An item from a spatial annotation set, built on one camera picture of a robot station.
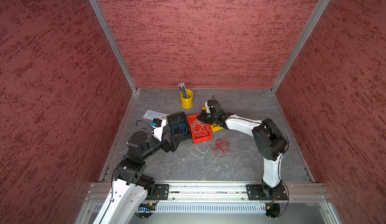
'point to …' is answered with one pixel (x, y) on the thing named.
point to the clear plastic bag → (152, 114)
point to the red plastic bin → (199, 138)
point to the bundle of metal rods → (182, 86)
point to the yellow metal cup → (187, 103)
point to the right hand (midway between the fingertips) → (196, 119)
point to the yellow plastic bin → (213, 129)
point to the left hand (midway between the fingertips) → (175, 135)
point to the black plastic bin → (179, 118)
